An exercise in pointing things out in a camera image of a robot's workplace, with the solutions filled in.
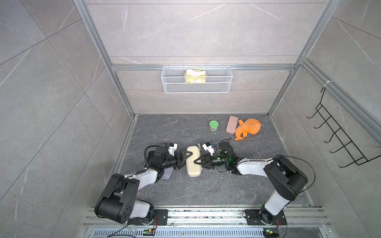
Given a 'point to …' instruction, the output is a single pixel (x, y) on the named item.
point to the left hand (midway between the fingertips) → (192, 155)
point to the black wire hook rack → (359, 158)
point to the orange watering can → (251, 126)
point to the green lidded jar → (213, 125)
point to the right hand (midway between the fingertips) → (196, 164)
